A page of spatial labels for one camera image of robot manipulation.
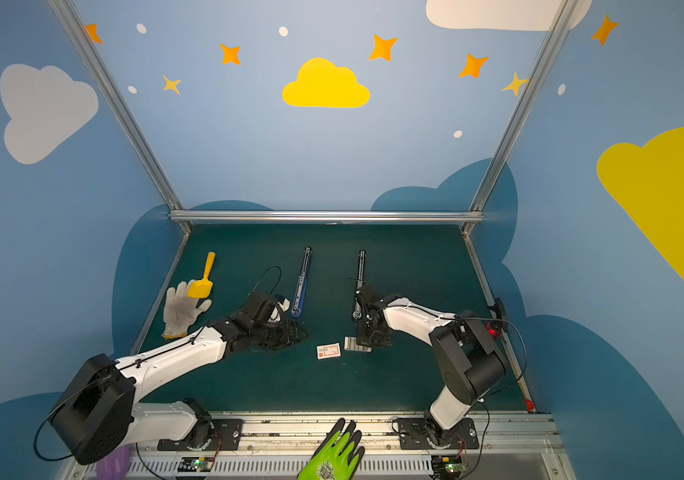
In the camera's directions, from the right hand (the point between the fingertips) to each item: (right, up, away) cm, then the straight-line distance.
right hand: (367, 340), depth 90 cm
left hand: (-18, +3, -8) cm, 19 cm away
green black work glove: (-9, -22, -20) cm, 31 cm away
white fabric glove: (-61, +8, +5) cm, 62 cm away
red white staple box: (-12, -3, -2) cm, 12 cm away
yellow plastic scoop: (-57, +14, +12) cm, 60 cm away
